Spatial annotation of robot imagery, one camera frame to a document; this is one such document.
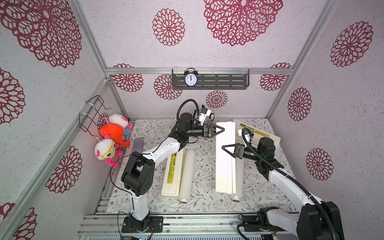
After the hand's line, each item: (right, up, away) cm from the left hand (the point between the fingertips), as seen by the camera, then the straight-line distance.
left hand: (222, 131), depth 74 cm
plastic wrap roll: (-17, -26, +11) cm, 33 cm away
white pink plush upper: (-60, +7, +20) cm, 64 cm away
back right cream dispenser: (+30, -2, +26) cm, 39 cm away
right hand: (0, -8, -1) cm, 8 cm away
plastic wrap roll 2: (+10, -34, +4) cm, 36 cm away
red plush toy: (-61, 0, +15) cm, 63 cm away
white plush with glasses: (-60, -10, +4) cm, 61 cm away
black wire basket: (-68, +5, +2) cm, 68 cm away
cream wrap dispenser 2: (0, -22, -6) cm, 22 cm away
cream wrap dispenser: (-26, -27, +5) cm, 38 cm away
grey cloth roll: (-52, -9, +28) cm, 59 cm away
